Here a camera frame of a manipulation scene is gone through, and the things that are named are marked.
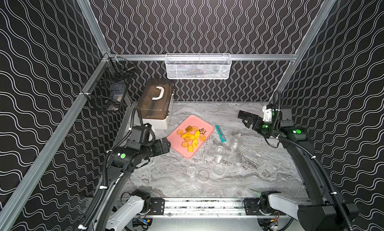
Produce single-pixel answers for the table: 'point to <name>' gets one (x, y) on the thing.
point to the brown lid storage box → (156, 102)
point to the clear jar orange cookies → (192, 174)
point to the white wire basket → (198, 66)
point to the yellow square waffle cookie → (190, 148)
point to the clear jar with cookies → (236, 142)
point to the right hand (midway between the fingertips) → (249, 122)
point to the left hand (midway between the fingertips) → (162, 143)
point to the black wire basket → (108, 90)
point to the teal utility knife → (222, 137)
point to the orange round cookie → (185, 144)
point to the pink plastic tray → (205, 130)
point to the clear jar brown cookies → (219, 154)
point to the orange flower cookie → (180, 132)
